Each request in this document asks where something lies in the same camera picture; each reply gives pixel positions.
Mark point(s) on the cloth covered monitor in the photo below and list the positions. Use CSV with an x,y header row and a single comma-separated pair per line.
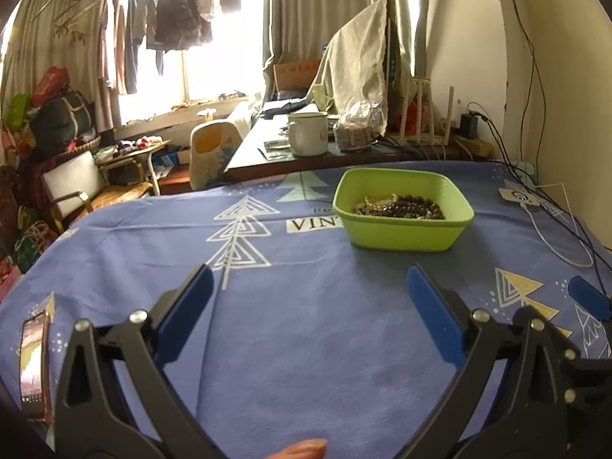
x,y
364,73

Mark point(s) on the wooden armchair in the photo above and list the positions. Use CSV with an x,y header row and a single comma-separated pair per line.
x,y
81,186

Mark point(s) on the clear plastic bag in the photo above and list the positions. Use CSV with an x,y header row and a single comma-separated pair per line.
x,y
359,127

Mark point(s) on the green plastic basin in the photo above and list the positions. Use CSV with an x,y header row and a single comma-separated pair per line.
x,y
401,210

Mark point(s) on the person's hand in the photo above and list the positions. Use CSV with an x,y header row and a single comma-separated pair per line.
x,y
314,448

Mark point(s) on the white enamel mug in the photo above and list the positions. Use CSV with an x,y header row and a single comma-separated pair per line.
x,y
307,133

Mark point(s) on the smartphone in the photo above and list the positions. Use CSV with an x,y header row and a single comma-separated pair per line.
x,y
35,389

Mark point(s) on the dark wooden desk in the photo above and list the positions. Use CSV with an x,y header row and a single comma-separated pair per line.
x,y
252,161

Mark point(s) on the black power adapter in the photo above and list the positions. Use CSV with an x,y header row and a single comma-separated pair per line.
x,y
468,125

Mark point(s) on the red bag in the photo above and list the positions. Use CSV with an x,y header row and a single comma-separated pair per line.
x,y
55,80

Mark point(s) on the hanging dark clothes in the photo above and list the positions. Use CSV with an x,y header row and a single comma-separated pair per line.
x,y
167,26

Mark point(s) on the white yellow chair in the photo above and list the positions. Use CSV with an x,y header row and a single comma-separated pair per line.
x,y
212,146

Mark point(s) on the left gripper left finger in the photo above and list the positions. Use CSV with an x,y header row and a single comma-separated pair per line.
x,y
92,417

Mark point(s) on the cardboard box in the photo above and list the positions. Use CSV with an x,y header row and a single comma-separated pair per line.
x,y
295,75

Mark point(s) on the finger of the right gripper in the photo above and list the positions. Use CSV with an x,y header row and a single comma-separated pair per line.
x,y
595,303

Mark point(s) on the blue patterned tablecloth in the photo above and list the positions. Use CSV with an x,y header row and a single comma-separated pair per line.
x,y
306,335

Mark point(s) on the grey curtain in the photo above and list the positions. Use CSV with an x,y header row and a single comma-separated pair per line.
x,y
295,30

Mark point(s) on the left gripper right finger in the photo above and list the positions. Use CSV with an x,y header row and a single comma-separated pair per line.
x,y
528,418

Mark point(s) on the black duffel bag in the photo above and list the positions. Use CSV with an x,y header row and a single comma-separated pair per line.
x,y
62,120

